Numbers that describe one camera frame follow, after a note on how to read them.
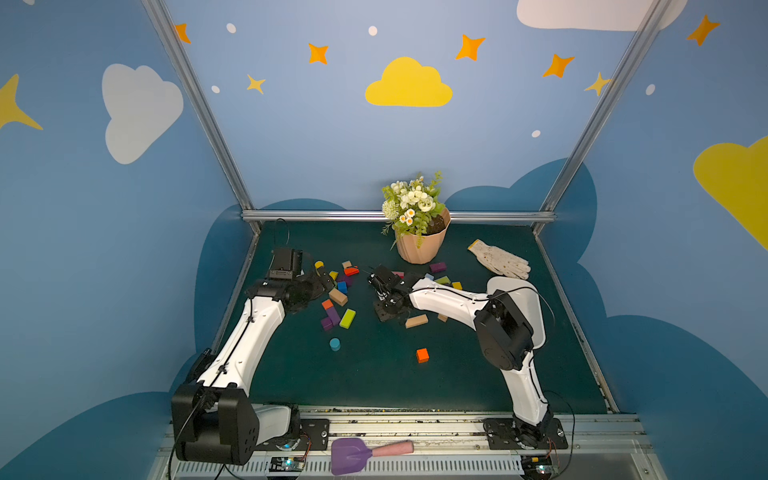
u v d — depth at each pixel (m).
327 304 0.98
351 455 0.71
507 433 0.75
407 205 0.87
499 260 1.11
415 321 0.94
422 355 0.86
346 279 1.06
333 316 0.95
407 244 1.01
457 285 1.04
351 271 1.08
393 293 0.71
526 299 1.02
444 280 1.05
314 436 0.75
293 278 0.62
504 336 0.53
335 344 0.88
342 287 1.01
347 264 1.08
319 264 1.04
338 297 0.98
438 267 1.10
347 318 0.95
